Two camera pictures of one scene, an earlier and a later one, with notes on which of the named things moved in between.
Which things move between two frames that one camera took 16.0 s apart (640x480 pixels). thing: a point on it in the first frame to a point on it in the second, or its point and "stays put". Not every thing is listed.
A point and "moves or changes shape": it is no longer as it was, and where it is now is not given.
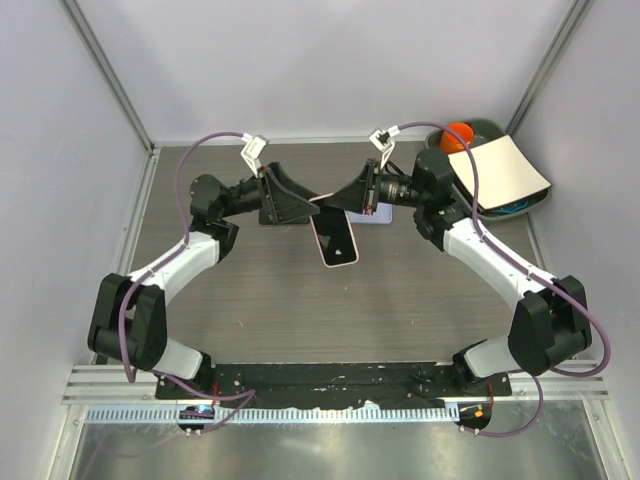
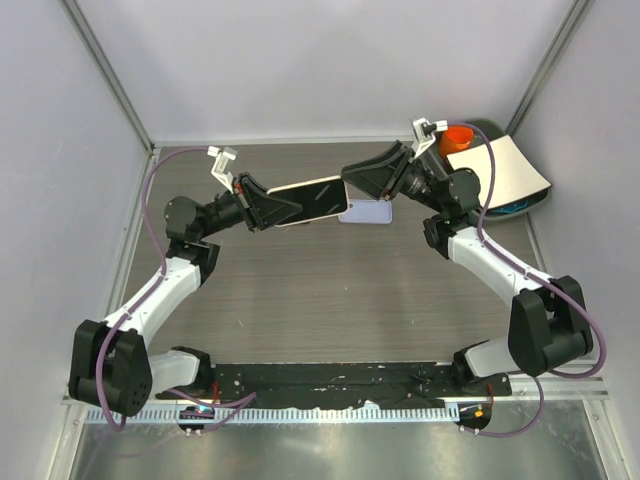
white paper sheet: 503,173 stays put
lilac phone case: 382,215 stays put
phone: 335,235 moves or changes shape
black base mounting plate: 356,383 stays put
